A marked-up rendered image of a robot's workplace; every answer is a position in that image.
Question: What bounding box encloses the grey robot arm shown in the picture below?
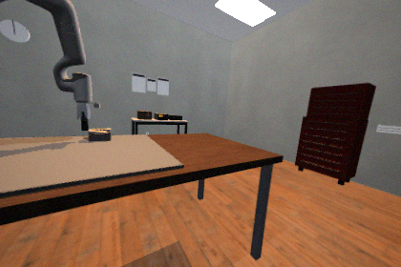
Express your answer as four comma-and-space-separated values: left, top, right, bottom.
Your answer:
26, 0, 93, 103

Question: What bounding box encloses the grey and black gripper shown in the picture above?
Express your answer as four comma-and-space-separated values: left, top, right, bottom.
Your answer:
77, 102, 89, 131

